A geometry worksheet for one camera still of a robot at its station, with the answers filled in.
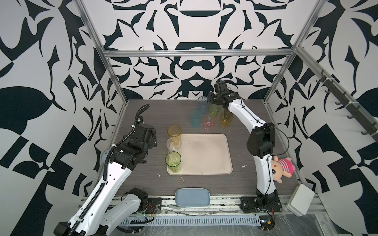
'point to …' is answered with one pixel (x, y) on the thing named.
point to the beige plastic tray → (204, 154)
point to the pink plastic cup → (208, 120)
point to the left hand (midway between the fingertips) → (139, 133)
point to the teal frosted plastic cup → (196, 117)
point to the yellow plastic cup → (225, 119)
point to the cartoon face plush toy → (282, 167)
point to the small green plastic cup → (213, 109)
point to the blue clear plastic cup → (203, 101)
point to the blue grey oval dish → (192, 197)
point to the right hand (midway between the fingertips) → (210, 94)
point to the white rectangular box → (299, 200)
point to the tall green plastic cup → (173, 160)
